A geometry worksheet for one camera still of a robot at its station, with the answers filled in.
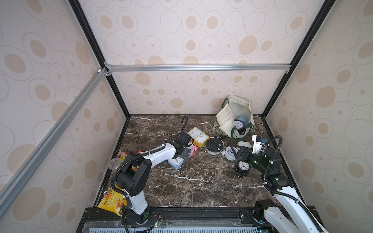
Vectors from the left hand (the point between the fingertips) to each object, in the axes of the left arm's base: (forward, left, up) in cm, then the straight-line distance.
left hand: (184, 150), depth 93 cm
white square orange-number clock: (+7, -41, -3) cm, 42 cm away
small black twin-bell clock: (-11, -36, -2) cm, 37 cm away
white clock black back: (+4, -20, -1) cm, 20 cm away
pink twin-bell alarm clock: (+3, -7, -3) cm, 8 cm away
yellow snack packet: (-30, +37, -3) cm, 47 cm away
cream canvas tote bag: (+18, -26, +6) cm, 32 cm away
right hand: (-7, -31, +16) cm, 35 cm away
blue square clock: (-8, +5, -2) cm, 9 cm away
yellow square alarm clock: (+12, -11, -3) cm, 16 cm away
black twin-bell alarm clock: (+17, -38, +5) cm, 42 cm away
